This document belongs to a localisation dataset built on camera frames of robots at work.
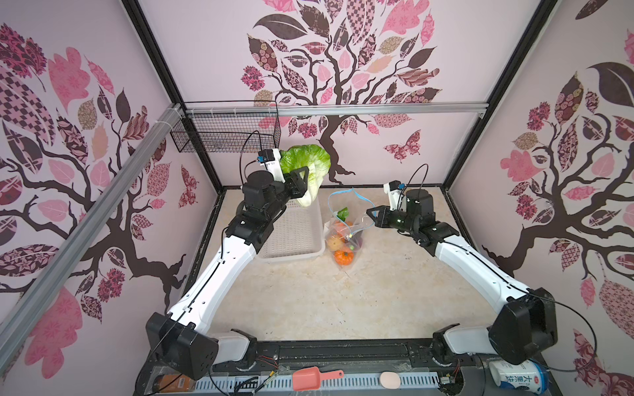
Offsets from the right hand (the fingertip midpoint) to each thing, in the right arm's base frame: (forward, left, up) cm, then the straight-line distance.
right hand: (369, 207), depth 79 cm
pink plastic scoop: (-44, +20, -24) cm, 54 cm away
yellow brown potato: (-5, +11, -14) cm, 19 cm away
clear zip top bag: (-8, +8, -5) cm, 12 cm away
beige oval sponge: (-45, -3, -25) cm, 51 cm away
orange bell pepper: (-8, +8, -20) cm, 23 cm away
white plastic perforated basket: (+5, +26, -23) cm, 35 cm away
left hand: (+2, +21, +14) cm, 25 cm away
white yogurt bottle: (-45, -40, -18) cm, 62 cm away
